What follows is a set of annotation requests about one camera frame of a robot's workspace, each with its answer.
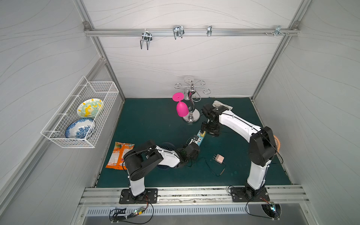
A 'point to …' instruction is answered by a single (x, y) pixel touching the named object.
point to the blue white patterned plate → (78, 129)
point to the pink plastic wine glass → (182, 108)
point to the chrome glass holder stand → (191, 95)
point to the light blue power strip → (200, 137)
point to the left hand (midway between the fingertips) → (195, 148)
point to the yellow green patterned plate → (90, 108)
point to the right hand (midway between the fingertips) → (205, 132)
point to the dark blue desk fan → (169, 146)
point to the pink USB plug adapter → (219, 158)
